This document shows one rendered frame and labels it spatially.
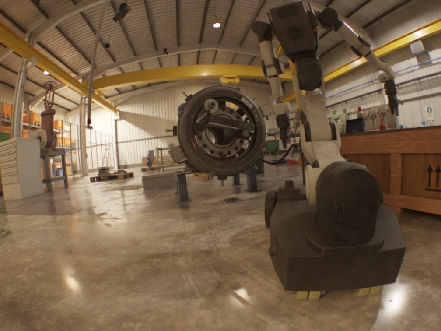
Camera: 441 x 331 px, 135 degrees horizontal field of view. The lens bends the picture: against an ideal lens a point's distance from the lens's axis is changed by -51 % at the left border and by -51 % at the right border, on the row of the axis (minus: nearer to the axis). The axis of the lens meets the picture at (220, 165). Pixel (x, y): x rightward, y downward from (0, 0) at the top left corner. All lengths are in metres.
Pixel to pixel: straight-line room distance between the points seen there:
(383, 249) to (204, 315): 0.46
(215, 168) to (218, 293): 1.04
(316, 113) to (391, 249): 0.74
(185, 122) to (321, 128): 0.95
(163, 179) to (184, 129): 1.65
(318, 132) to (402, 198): 0.63
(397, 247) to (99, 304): 0.79
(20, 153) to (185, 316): 4.07
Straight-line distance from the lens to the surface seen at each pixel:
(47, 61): 10.70
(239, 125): 1.51
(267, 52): 1.24
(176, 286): 0.65
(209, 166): 1.43
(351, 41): 1.29
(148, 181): 2.93
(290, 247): 0.47
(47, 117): 5.33
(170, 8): 11.08
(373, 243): 0.46
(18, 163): 4.22
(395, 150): 1.17
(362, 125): 1.47
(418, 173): 1.16
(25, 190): 4.29
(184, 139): 1.41
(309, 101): 1.06
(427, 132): 1.12
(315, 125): 0.94
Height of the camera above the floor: 0.40
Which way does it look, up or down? 3 degrees down
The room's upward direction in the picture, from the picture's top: 5 degrees counter-clockwise
